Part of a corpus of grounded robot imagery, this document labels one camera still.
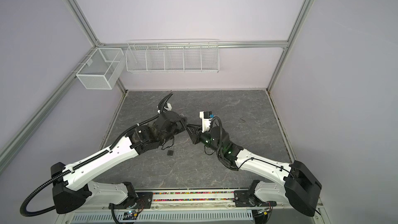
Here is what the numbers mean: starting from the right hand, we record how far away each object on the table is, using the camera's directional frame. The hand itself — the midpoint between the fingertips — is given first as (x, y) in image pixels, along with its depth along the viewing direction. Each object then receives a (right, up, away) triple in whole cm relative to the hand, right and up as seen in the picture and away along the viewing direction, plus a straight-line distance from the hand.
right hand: (186, 127), depth 71 cm
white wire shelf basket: (-13, +44, +33) cm, 57 cm away
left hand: (0, +2, 0) cm, 2 cm away
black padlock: (-11, -17, +18) cm, 27 cm away
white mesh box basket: (-59, +33, +28) cm, 73 cm away
